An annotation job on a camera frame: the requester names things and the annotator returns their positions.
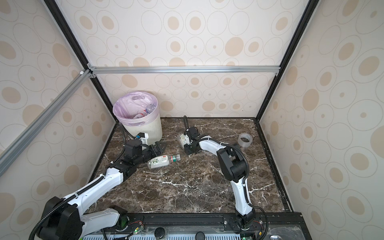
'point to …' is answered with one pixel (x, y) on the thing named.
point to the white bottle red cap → (138, 116)
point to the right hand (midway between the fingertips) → (189, 149)
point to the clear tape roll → (245, 140)
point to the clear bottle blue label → (150, 108)
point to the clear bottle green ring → (183, 139)
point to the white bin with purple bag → (138, 112)
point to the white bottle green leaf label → (162, 161)
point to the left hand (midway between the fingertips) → (167, 145)
